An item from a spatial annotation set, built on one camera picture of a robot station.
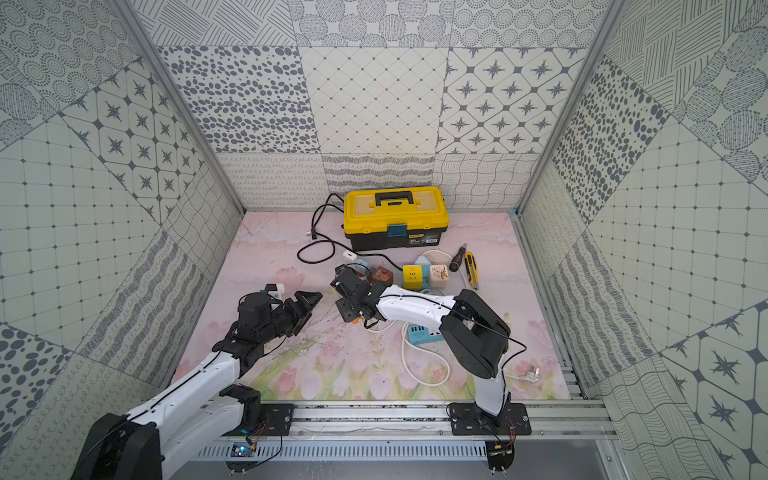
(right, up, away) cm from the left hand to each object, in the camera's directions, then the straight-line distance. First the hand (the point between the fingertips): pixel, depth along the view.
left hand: (317, 298), depth 83 cm
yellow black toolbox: (+22, +24, +15) cm, 36 cm away
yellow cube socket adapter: (+27, +5, +8) cm, 29 cm away
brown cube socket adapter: (+18, +5, +11) cm, 21 cm away
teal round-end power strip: (+32, +7, +11) cm, 34 cm away
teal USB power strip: (+29, -11, +3) cm, 31 cm away
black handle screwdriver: (+43, +8, +18) cm, 47 cm away
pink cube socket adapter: (+36, +5, +8) cm, 37 cm away
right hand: (+10, -3, +6) cm, 12 cm away
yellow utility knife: (+49, +5, +18) cm, 53 cm away
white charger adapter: (+7, +12, +15) cm, 20 cm away
